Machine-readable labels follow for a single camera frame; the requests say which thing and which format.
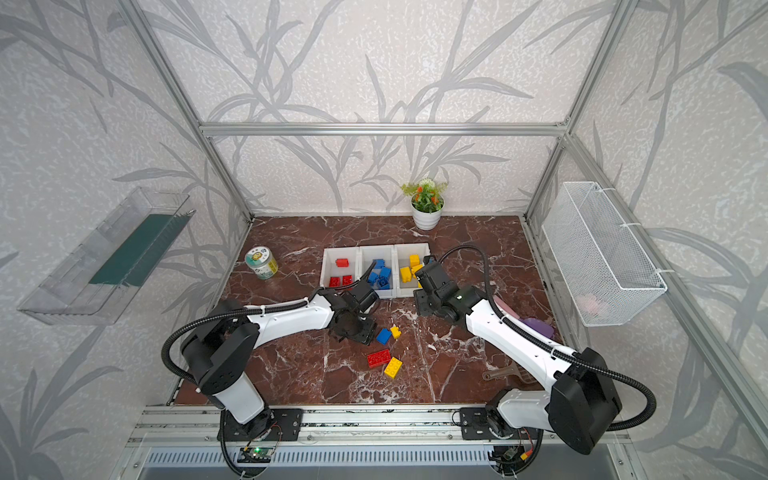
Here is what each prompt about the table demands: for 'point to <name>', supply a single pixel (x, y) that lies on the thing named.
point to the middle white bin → (381, 285)
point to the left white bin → (330, 269)
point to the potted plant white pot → (427, 220)
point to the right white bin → (408, 260)
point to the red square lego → (342, 262)
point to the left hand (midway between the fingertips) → (370, 327)
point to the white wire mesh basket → (606, 271)
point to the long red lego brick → (334, 281)
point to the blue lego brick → (379, 263)
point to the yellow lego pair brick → (393, 367)
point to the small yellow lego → (396, 333)
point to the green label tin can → (262, 261)
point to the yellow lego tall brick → (406, 275)
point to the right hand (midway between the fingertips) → (429, 287)
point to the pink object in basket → (588, 302)
